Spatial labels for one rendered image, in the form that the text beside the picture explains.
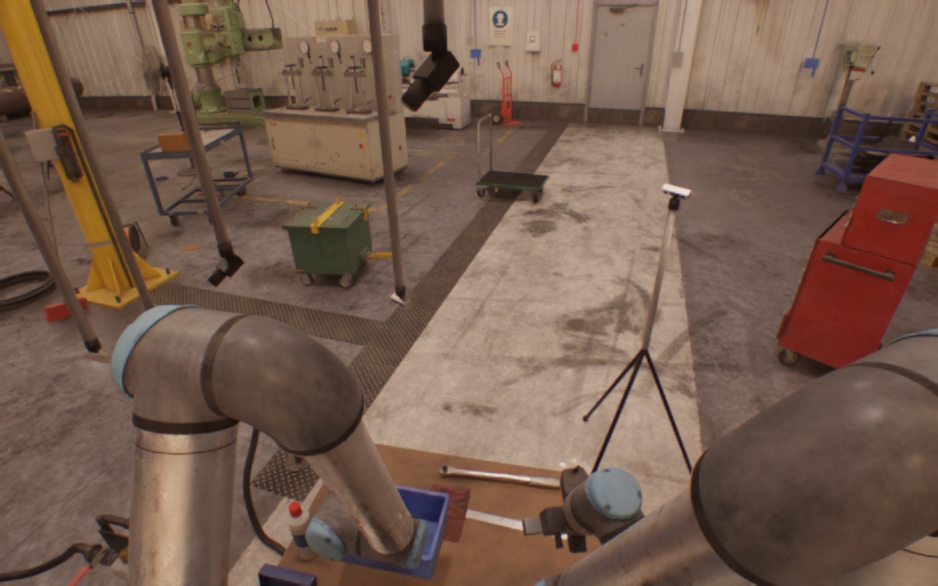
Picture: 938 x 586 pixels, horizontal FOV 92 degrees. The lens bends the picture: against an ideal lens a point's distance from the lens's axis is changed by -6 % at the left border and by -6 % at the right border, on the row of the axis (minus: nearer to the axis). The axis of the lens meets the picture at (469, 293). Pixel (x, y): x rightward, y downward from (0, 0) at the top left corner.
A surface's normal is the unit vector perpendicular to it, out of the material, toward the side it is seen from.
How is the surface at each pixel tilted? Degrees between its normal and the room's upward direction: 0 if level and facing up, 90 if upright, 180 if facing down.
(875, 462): 47
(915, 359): 15
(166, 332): 25
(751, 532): 74
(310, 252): 90
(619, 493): 19
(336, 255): 90
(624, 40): 90
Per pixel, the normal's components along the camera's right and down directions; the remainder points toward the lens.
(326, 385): 0.72, -0.28
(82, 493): -0.02, -0.86
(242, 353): 0.16, -0.43
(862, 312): -0.74, 0.35
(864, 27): -0.31, 0.48
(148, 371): -0.22, 0.00
